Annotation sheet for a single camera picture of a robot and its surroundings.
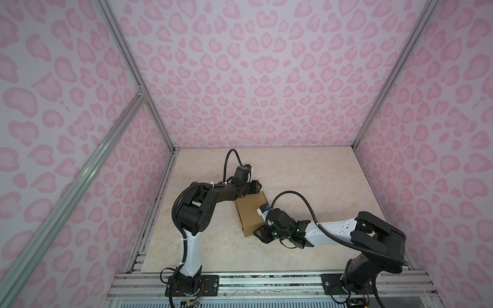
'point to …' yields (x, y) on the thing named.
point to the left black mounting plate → (209, 286)
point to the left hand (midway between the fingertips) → (260, 187)
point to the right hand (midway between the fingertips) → (257, 231)
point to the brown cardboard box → (247, 206)
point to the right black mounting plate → (332, 284)
